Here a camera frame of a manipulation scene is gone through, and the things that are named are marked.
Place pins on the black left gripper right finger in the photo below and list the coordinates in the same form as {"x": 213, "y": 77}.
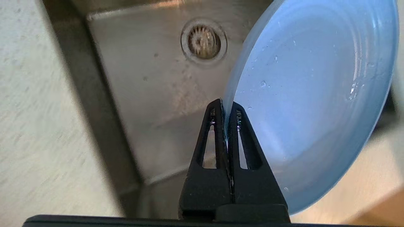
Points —
{"x": 258, "y": 195}

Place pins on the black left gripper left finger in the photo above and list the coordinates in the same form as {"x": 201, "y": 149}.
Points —
{"x": 205, "y": 189}

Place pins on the blue plate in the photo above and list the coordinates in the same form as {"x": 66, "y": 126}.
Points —
{"x": 315, "y": 94}

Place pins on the stainless steel sink basin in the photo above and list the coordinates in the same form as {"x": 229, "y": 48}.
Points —
{"x": 151, "y": 94}

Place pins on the round metal drain strainer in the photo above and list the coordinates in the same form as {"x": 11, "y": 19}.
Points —
{"x": 203, "y": 42}

